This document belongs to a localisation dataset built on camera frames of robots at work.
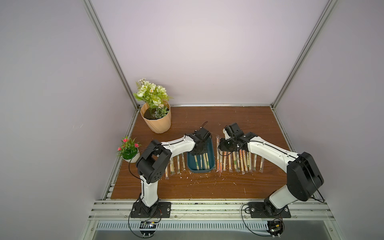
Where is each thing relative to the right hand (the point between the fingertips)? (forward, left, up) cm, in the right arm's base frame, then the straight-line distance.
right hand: (219, 142), depth 87 cm
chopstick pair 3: (-9, +22, -9) cm, 26 cm away
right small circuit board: (-39, -25, -13) cm, 49 cm away
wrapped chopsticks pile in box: (-8, +8, -10) cm, 15 cm away
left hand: (-2, +8, -8) cm, 12 cm away
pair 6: (-12, +29, -9) cm, 32 cm away
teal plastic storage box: (-11, +16, -9) cm, 22 cm away
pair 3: (-7, -22, -11) cm, 26 cm away
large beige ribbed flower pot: (+11, +39, +2) cm, 40 cm away
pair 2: (-7, -19, -10) cm, 22 cm away
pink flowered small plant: (-6, +52, +3) cm, 53 cm away
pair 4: (-11, -25, -11) cm, 29 cm away
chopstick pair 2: (-7, -14, -10) cm, 19 cm away
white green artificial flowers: (+19, +39, +20) cm, 47 cm away
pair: (-5, 0, -10) cm, 11 cm away
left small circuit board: (-40, +37, -11) cm, 56 cm away
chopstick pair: (-7, -3, -10) cm, 12 cm away
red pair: (-17, +31, -10) cm, 37 cm away
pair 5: (-10, +25, -10) cm, 29 cm away
